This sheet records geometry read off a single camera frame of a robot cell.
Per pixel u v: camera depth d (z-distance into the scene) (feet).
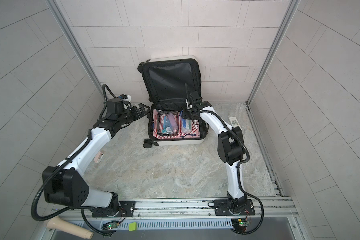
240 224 2.22
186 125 2.98
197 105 2.28
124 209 2.32
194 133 3.07
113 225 2.10
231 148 1.75
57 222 2.13
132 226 2.13
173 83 3.28
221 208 2.32
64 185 1.32
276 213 2.33
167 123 3.11
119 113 2.04
